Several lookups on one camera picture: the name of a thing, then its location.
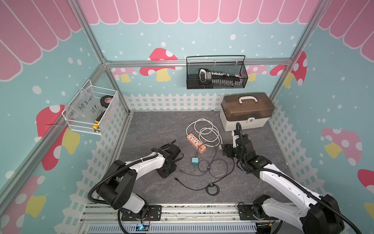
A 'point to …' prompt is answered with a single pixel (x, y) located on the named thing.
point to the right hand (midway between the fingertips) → (227, 144)
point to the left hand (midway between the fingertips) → (170, 174)
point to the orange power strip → (197, 143)
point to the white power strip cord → (208, 133)
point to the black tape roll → (105, 100)
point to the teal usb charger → (195, 161)
